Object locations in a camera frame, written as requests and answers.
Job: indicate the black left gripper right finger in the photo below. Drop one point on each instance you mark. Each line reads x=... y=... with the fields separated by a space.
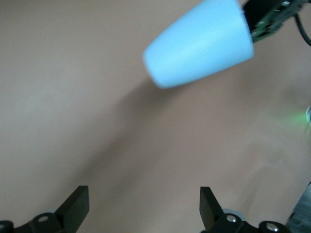
x=211 y=213

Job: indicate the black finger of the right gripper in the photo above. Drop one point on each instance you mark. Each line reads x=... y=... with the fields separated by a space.
x=257 y=11

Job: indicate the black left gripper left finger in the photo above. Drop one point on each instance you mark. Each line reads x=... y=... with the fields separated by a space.
x=73 y=211

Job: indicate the light blue plastic cup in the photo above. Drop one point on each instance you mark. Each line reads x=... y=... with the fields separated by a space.
x=194 y=46

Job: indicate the green circuit board on gripper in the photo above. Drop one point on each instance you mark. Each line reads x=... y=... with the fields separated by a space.
x=269 y=25

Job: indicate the grey round part with green light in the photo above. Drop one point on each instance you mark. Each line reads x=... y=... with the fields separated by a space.
x=308 y=116

